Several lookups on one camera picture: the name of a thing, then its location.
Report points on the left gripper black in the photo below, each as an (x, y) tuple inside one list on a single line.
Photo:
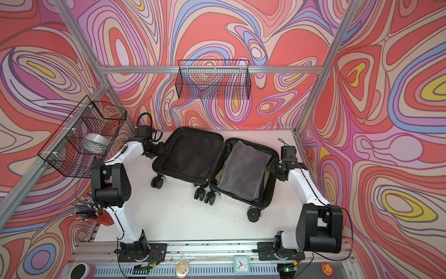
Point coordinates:
[(161, 149)]

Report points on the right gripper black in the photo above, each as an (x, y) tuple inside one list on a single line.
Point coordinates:
[(271, 167)]

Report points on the grey towel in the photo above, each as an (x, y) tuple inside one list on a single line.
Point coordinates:
[(244, 171)]

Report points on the black suitcase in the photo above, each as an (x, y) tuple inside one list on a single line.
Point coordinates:
[(196, 156)]

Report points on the khaki shorts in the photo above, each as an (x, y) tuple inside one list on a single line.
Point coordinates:
[(219, 176)]

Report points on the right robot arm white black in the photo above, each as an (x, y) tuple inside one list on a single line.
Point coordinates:
[(320, 225)]

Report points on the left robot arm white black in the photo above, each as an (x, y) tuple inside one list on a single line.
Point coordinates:
[(111, 188)]

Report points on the small black device in basket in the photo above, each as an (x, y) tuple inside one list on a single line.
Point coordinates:
[(96, 162)]

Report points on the red pen cup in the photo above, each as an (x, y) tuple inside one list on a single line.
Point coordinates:
[(86, 209)]

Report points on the small teal clock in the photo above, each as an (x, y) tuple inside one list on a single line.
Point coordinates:
[(241, 265)]

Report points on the round orange sticker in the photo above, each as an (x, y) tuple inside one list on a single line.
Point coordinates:
[(327, 269)]

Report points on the round beige badge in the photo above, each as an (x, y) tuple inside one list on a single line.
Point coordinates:
[(182, 269)]

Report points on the black round speaker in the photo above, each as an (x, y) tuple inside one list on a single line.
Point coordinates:
[(82, 271)]

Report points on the black wire basket left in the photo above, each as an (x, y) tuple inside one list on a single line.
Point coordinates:
[(63, 150)]

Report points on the black wire basket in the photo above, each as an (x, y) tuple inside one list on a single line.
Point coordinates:
[(213, 79), (63, 150)]

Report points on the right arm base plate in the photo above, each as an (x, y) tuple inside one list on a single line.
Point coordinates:
[(268, 251)]

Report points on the black wire basket back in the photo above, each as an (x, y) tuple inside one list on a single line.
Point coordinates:
[(213, 79)]

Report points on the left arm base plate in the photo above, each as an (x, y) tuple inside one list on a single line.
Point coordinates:
[(155, 253)]

